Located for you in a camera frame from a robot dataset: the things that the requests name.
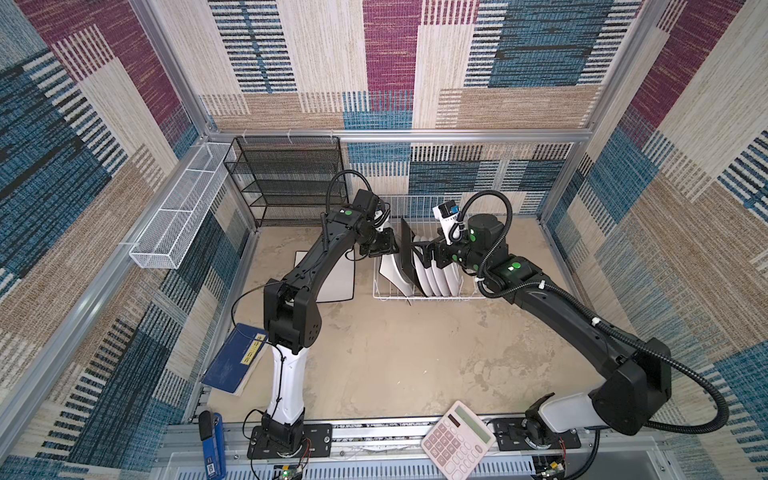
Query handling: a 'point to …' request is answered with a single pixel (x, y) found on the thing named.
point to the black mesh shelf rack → (288, 180)
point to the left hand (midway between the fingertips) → (395, 246)
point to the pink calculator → (458, 443)
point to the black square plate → (408, 265)
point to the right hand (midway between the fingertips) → (426, 241)
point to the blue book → (237, 360)
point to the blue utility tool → (211, 433)
